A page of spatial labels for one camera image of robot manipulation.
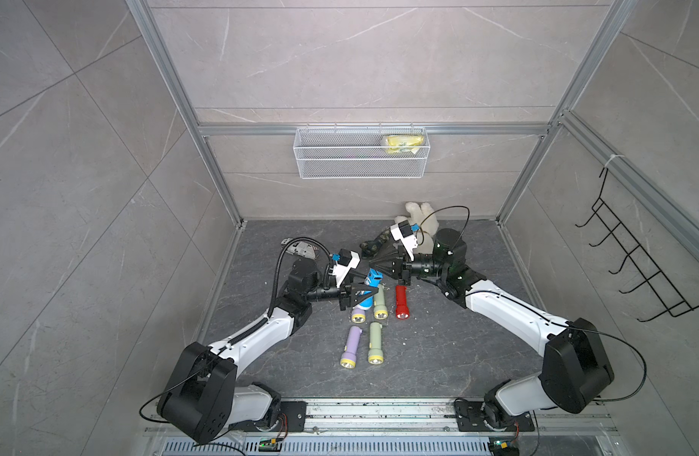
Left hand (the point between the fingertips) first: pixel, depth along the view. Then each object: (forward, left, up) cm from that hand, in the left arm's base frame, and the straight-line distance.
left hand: (377, 284), depth 71 cm
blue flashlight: (0, +1, +3) cm, 4 cm away
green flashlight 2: (-10, 0, -21) cm, 24 cm away
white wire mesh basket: (+52, +2, +5) cm, 52 cm away
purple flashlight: (+1, +5, -22) cm, 22 cm away
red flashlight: (+3, -9, -22) cm, 24 cm away
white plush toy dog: (+38, -23, -17) cm, 48 cm away
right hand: (+3, +1, +4) cm, 5 cm away
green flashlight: (+3, -2, -22) cm, 22 cm away
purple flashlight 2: (-11, +8, -22) cm, 26 cm away
